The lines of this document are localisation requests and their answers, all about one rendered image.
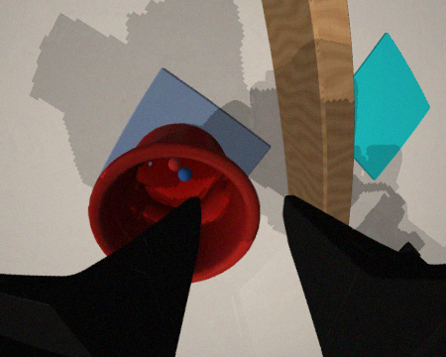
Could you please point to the brown wooden plank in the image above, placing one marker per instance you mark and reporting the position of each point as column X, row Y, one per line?
column 313, row 67

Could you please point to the dark red cup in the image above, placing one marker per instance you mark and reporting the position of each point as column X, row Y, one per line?
column 131, row 195

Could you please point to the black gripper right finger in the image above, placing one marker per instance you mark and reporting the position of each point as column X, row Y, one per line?
column 365, row 299

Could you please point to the blue marble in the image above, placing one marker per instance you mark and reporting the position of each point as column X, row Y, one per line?
column 185, row 173

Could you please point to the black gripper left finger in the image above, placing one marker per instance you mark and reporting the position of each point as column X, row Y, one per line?
column 129, row 304

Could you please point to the red marble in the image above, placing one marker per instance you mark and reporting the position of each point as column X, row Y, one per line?
column 174, row 164

